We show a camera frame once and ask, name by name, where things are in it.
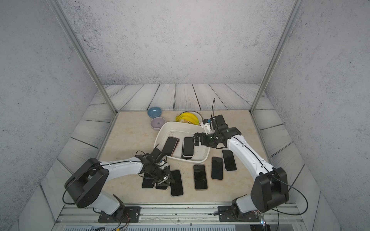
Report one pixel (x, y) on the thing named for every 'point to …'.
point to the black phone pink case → (200, 177)
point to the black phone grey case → (229, 162)
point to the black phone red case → (170, 146)
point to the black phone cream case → (217, 173)
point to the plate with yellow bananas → (190, 117)
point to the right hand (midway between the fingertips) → (197, 142)
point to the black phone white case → (161, 187)
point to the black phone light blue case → (147, 183)
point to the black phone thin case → (188, 146)
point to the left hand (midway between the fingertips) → (174, 183)
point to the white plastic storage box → (173, 129)
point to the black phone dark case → (176, 188)
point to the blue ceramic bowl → (154, 112)
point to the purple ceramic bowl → (156, 123)
